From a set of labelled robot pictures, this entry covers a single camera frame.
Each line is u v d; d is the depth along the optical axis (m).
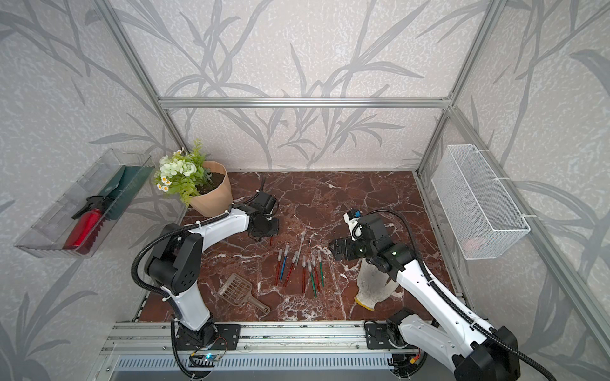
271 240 0.93
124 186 0.74
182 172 0.79
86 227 0.60
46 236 0.58
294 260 0.90
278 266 0.89
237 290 0.83
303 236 0.96
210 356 0.71
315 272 0.87
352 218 0.69
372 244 0.58
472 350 0.39
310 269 0.89
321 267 0.89
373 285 0.85
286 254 0.91
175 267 0.48
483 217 0.61
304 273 0.88
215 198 0.91
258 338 0.75
